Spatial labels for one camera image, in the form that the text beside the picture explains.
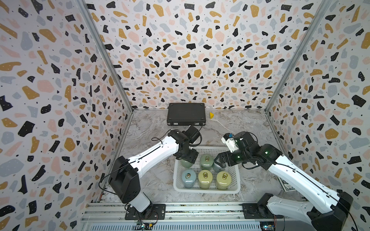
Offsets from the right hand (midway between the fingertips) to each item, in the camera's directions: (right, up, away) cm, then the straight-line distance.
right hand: (220, 159), depth 72 cm
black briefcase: (-19, +25, +43) cm, 53 cm away
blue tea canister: (-16, -11, +4) cm, 20 cm away
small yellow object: (+1, +24, +45) cm, 51 cm away
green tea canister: (-18, -4, +6) cm, 19 cm away
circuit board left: (-37, -32, -2) cm, 49 cm away
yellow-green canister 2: (+2, -12, +4) cm, 13 cm away
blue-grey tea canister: (+1, -9, +13) cm, 15 cm away
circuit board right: (+23, -33, -1) cm, 40 cm away
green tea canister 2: (-6, -4, +11) cm, 13 cm away
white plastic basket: (-22, -18, +8) cm, 29 cm away
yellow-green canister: (-8, -11, +4) cm, 14 cm away
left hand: (-15, -1, +8) cm, 17 cm away
